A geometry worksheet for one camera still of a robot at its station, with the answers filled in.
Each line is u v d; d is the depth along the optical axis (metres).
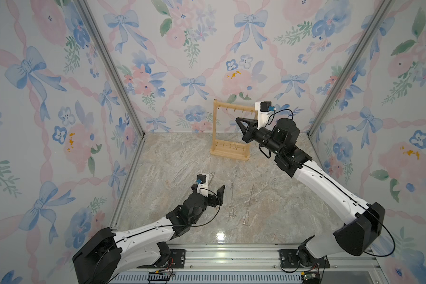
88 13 0.70
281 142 0.54
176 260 0.74
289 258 0.73
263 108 0.58
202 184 0.67
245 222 0.84
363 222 0.40
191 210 0.58
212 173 1.01
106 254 0.41
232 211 0.88
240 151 1.07
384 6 0.68
